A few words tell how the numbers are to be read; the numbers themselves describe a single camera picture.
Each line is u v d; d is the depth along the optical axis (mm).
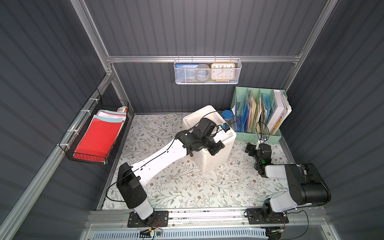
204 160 754
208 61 889
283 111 881
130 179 419
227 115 937
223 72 886
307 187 455
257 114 929
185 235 771
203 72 905
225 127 626
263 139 806
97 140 705
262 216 723
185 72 922
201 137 560
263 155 726
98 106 805
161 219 739
